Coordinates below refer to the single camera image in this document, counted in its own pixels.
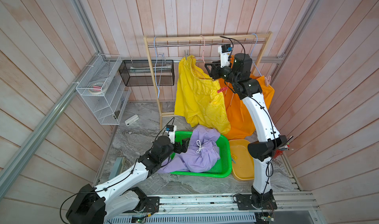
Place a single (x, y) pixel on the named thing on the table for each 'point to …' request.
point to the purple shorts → (201, 154)
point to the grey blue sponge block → (117, 167)
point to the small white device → (132, 120)
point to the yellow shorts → (198, 102)
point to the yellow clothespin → (234, 156)
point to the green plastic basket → (220, 168)
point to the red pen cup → (278, 153)
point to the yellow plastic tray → (242, 161)
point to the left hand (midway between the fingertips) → (182, 139)
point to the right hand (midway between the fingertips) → (207, 63)
